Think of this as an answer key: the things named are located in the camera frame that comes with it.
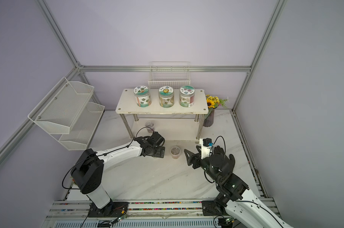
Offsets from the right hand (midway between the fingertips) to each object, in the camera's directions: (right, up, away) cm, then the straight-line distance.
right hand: (191, 151), depth 71 cm
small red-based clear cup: (-8, -4, +18) cm, 21 cm away
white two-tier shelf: (-8, +19, +2) cm, 21 cm away
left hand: (-21, -5, +17) cm, 28 cm away
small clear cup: (-25, +13, +24) cm, 37 cm away
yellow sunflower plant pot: (+16, +28, +19) cm, 37 cm away
